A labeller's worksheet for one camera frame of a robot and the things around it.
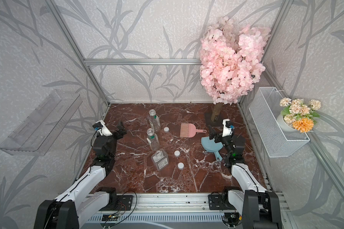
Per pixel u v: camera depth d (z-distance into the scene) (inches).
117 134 28.4
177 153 36.0
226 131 27.5
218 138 28.8
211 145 37.8
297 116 21.3
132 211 28.2
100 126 26.5
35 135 25.3
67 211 15.7
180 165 34.1
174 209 28.9
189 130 40.4
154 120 37.8
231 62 25.7
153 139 33.7
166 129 41.0
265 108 27.2
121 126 29.5
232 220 26.8
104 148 24.2
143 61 65.0
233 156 25.7
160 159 32.3
